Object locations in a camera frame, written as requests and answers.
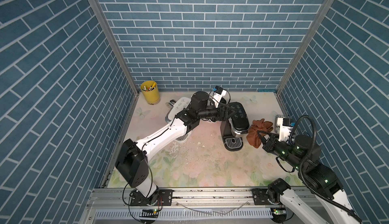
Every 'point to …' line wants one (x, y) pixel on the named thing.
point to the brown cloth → (253, 135)
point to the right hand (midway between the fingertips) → (259, 132)
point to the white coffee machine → (173, 107)
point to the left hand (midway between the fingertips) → (237, 111)
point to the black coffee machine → (235, 126)
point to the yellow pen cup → (150, 90)
